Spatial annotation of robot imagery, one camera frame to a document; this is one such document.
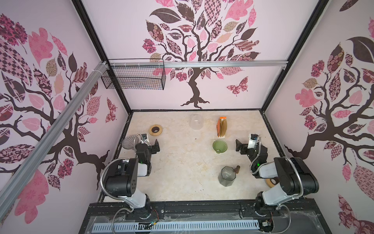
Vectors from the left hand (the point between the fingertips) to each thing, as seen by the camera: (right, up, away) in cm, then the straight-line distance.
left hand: (150, 141), depth 94 cm
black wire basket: (-4, +45, +1) cm, 45 cm away
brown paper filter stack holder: (+49, +10, +7) cm, 50 cm away
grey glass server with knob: (+47, -16, -18) cm, 53 cm away
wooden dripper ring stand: (0, +7, +13) cm, 14 cm away
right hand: (+62, +2, -2) cm, 62 cm away
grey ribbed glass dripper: (-16, -1, +3) cm, 16 cm away
